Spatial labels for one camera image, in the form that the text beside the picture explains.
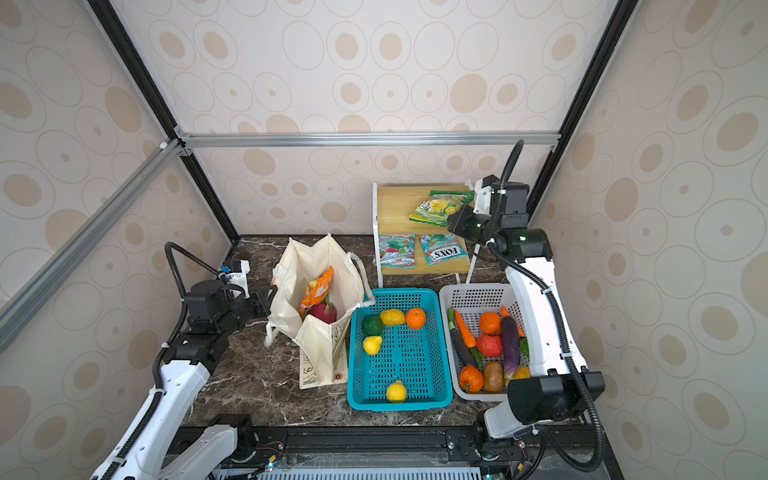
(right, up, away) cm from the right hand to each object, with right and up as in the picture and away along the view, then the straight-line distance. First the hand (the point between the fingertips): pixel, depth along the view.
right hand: (447, 215), depth 71 cm
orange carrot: (+10, -34, +20) cm, 41 cm away
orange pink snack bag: (-35, -20, +16) cm, 44 cm away
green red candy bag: (-12, -8, +18) cm, 23 cm away
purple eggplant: (+19, -34, +10) cm, 41 cm away
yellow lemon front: (-12, -45, +6) cm, 47 cm away
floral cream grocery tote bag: (-31, -34, +6) cm, 46 cm away
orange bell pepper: (+7, -42, +6) cm, 43 cm away
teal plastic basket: (-5, -40, +16) cm, 43 cm away
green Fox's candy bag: (+2, -7, +21) cm, 22 cm away
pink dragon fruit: (-33, -26, +18) cm, 46 cm away
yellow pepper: (+22, -41, +8) cm, 47 cm away
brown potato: (+14, -42, +8) cm, 45 cm away
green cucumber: (+11, -39, +15) cm, 43 cm away
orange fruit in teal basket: (-6, -29, +20) cm, 35 cm away
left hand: (-41, -17, +4) cm, 44 cm away
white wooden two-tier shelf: (-13, +4, +10) cm, 17 cm away
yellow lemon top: (-13, -28, +20) cm, 37 cm away
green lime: (-19, -30, +16) cm, 39 cm away
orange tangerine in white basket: (+16, -30, +17) cm, 38 cm away
